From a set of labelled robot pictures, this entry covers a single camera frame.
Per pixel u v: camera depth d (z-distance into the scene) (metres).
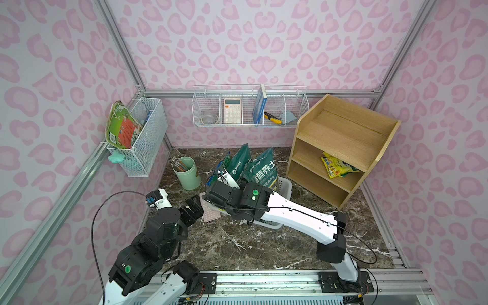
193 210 0.56
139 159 0.72
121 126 0.72
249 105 0.98
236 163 0.75
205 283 0.73
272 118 0.97
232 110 0.95
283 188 0.95
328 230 0.44
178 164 0.91
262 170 0.79
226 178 0.61
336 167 0.84
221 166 0.81
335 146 0.77
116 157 0.62
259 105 0.88
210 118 0.95
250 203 0.44
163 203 0.54
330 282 0.72
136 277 0.38
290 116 1.01
